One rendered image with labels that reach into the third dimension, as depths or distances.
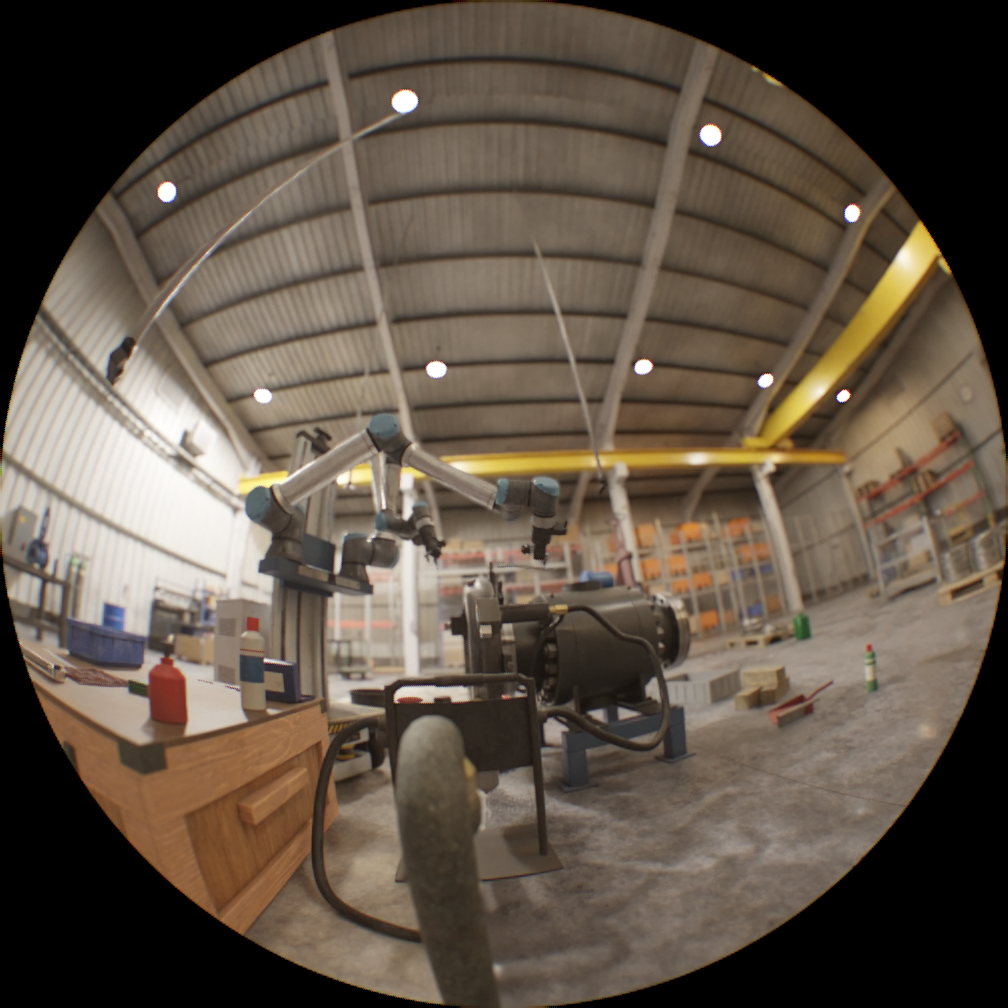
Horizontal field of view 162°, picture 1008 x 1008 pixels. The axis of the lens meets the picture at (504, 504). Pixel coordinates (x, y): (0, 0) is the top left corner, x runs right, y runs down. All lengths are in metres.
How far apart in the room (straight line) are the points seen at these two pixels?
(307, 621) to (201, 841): 1.43
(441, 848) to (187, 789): 0.55
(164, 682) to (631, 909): 0.97
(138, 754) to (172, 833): 0.14
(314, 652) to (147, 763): 1.46
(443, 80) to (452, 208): 2.89
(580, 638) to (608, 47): 8.55
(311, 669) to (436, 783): 1.81
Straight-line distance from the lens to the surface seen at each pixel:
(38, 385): 9.09
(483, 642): 1.41
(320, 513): 2.09
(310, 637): 1.96
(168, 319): 11.29
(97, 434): 9.57
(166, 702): 0.72
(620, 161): 8.46
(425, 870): 0.18
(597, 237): 8.69
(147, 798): 0.62
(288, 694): 1.09
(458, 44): 7.89
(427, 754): 0.18
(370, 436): 1.42
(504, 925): 0.91
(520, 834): 1.25
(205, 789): 0.72
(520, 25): 7.95
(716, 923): 0.87
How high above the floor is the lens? 0.64
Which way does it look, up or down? 23 degrees up
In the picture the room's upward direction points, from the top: 5 degrees counter-clockwise
